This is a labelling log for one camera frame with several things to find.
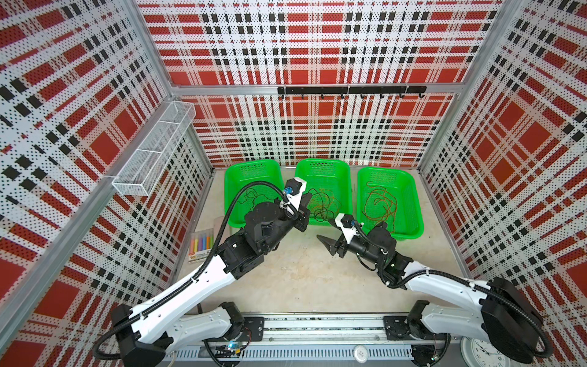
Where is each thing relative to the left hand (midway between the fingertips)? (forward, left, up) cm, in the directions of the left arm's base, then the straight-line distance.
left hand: (312, 195), depth 65 cm
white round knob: (-35, -15, -34) cm, 51 cm away
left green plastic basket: (+26, +30, -35) cm, 53 cm away
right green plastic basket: (+29, -44, -30) cm, 60 cm away
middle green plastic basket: (+37, -10, -38) cm, 54 cm away
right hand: (-2, -5, -15) cm, 16 cm away
